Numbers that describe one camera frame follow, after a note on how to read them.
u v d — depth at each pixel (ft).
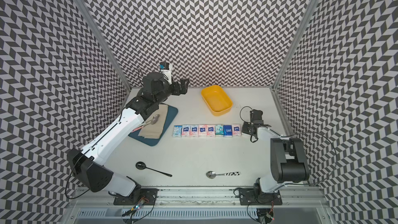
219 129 3.07
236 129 3.07
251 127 2.26
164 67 2.01
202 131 3.05
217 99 3.56
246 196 2.42
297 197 2.47
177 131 3.06
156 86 1.75
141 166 2.65
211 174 2.53
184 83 2.19
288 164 1.46
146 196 2.37
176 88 2.11
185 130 3.07
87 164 1.29
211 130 3.06
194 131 3.06
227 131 3.06
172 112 3.42
